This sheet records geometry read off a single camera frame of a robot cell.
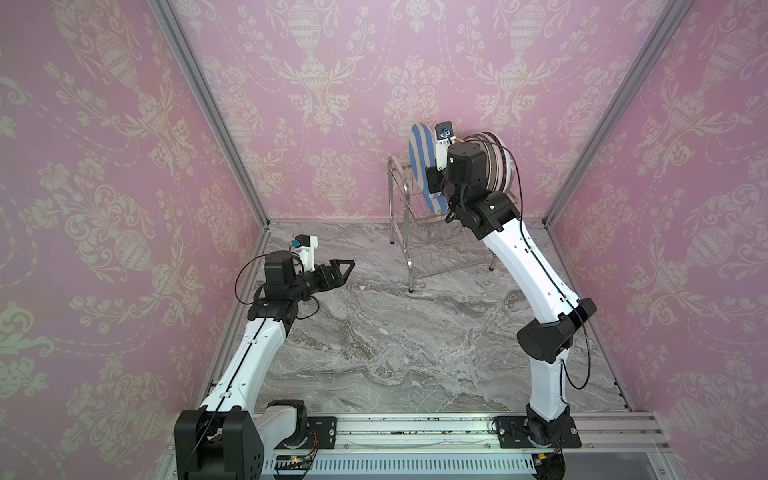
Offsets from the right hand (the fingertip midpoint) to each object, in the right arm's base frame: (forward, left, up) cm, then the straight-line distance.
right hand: (445, 155), depth 71 cm
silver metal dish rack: (+14, -1, -46) cm, 48 cm away
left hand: (-16, +26, -22) cm, 38 cm away
